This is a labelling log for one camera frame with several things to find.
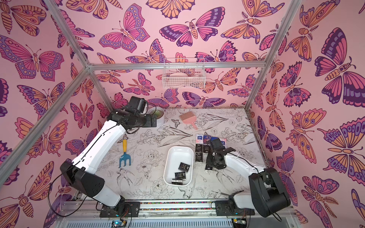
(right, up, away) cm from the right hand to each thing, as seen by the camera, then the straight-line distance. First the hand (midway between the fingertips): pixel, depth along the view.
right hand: (207, 163), depth 88 cm
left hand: (-33, +27, -9) cm, 43 cm away
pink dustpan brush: (-11, +29, +25) cm, 40 cm away
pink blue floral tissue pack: (-4, +14, +11) cm, 18 cm away
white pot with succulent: (-33, +33, +16) cm, 49 cm away
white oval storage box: (-21, +3, +5) cm, 22 cm away
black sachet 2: (-5, +3, +2) cm, 7 cm away
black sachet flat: (-18, -8, -9) cm, 22 cm away
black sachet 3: (-15, -2, -3) cm, 15 cm away
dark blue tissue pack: (+1, +14, +10) cm, 17 cm away
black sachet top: (0, +8, +6) cm, 10 cm away
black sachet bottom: (-17, -6, -5) cm, 18 cm away
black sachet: (-5, +8, +6) cm, 12 cm away
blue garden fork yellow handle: (-53, +3, +6) cm, 54 cm away
